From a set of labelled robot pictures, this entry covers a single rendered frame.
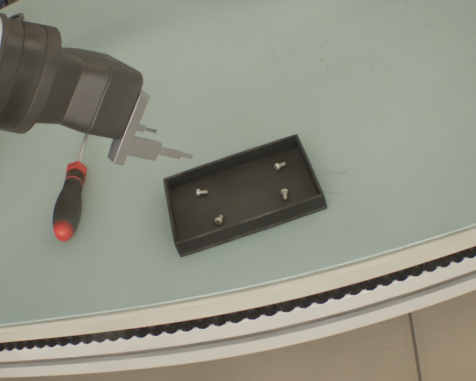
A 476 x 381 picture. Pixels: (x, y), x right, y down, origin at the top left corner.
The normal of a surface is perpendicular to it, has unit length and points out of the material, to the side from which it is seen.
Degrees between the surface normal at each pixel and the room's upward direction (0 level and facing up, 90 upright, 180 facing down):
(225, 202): 0
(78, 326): 90
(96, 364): 90
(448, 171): 0
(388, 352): 0
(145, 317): 90
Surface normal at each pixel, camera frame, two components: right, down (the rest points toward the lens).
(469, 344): -0.26, -0.73
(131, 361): 0.04, 0.64
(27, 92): 0.53, 0.47
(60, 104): 0.70, 0.43
